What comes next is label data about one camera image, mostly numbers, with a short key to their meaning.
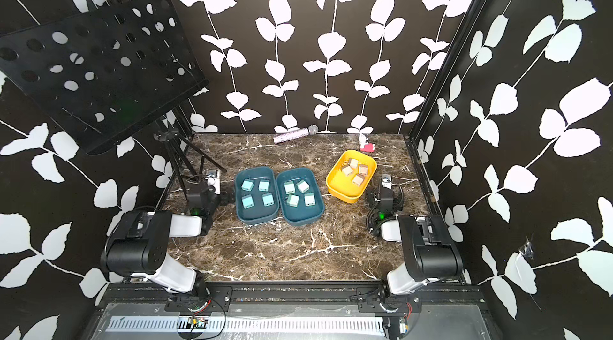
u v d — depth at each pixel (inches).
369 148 45.1
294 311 28.4
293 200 37.4
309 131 46.6
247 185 38.9
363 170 41.2
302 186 39.3
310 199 37.7
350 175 41.0
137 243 20.0
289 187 38.6
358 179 40.1
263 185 39.5
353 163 42.3
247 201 37.3
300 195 38.2
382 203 28.2
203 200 28.7
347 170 41.3
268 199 37.6
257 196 38.2
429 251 18.0
